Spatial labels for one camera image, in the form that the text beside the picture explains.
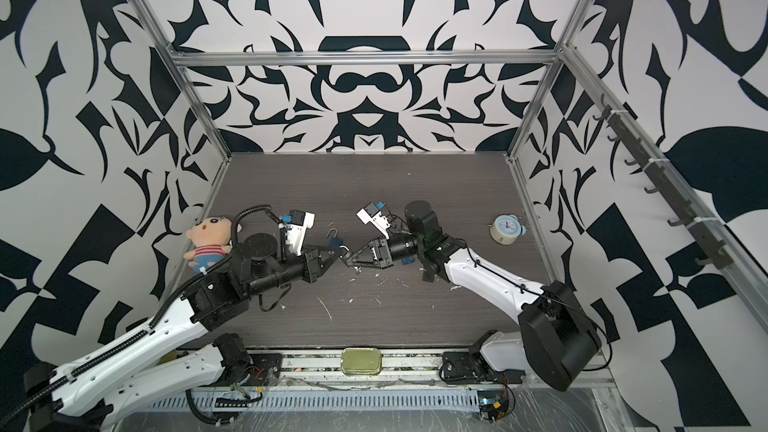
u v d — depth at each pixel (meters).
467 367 0.74
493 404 0.71
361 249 0.68
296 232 0.62
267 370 0.74
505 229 0.95
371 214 0.67
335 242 0.96
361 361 0.71
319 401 0.78
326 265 0.64
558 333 0.42
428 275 0.89
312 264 0.58
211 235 0.89
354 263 0.67
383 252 0.63
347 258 0.67
